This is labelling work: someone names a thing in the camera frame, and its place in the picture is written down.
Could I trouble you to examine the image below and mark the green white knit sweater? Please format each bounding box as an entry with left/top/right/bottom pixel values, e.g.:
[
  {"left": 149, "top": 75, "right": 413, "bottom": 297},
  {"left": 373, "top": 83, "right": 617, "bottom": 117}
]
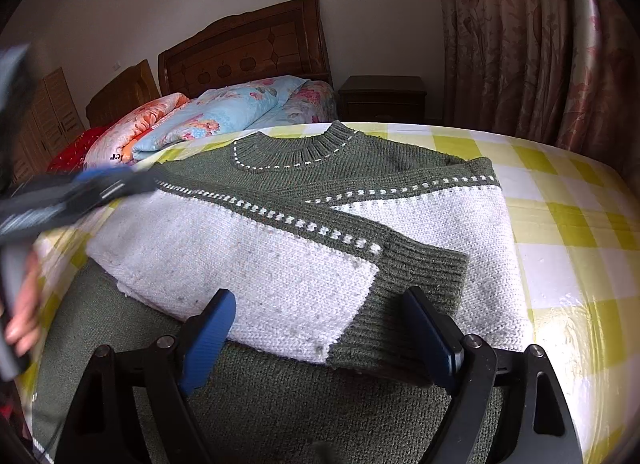
[{"left": 32, "top": 123, "right": 533, "bottom": 463}]

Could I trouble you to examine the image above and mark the person's left hand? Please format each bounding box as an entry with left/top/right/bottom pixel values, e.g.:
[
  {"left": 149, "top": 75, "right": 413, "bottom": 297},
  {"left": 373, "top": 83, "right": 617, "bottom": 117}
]
[{"left": 4, "top": 251, "right": 41, "bottom": 357}]

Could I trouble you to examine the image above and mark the red patterned blanket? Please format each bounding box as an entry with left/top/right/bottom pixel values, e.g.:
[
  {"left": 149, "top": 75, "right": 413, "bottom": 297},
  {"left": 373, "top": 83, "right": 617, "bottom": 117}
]
[{"left": 47, "top": 126, "right": 107, "bottom": 173}]

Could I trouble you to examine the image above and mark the pink orange floral quilt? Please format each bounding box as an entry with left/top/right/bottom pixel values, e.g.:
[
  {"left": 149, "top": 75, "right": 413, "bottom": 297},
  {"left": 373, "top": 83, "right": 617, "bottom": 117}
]
[{"left": 84, "top": 93, "right": 190, "bottom": 169}]

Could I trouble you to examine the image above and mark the wooden louvered wardrobe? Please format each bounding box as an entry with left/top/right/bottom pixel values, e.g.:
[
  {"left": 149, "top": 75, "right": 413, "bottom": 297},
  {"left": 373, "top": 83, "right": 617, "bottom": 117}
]
[{"left": 13, "top": 68, "right": 86, "bottom": 183}]

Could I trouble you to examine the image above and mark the small wooden headboard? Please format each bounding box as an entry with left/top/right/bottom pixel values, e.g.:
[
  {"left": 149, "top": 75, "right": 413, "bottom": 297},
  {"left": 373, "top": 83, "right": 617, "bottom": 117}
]
[{"left": 86, "top": 59, "right": 160, "bottom": 127}]

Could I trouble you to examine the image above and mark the light blue floral quilt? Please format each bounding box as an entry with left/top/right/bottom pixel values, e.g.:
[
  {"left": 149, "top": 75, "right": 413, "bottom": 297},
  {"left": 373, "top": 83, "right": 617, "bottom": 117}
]
[{"left": 131, "top": 76, "right": 307, "bottom": 161}]

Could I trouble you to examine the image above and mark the yellow checkered bed sheet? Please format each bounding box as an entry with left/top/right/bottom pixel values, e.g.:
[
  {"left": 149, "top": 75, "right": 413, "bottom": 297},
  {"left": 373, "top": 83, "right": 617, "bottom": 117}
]
[{"left": 14, "top": 121, "right": 640, "bottom": 464}]

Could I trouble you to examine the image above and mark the pink floral pillow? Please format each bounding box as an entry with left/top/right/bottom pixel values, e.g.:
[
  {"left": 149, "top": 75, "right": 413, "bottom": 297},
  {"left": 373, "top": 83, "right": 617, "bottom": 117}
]
[{"left": 248, "top": 81, "right": 337, "bottom": 129}]

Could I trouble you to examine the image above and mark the large wooden headboard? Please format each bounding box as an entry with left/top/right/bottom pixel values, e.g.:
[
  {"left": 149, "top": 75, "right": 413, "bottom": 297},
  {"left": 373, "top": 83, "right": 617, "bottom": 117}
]
[{"left": 157, "top": 0, "right": 333, "bottom": 98}]

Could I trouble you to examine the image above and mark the dark wooden nightstand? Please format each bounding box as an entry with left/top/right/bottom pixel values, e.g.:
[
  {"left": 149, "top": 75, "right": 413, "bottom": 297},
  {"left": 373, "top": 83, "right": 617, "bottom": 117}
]
[{"left": 337, "top": 76, "right": 427, "bottom": 124}]

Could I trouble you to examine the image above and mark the pink floral curtain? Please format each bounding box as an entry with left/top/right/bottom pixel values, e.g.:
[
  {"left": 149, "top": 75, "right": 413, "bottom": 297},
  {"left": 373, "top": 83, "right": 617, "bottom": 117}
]
[{"left": 442, "top": 0, "right": 639, "bottom": 177}]

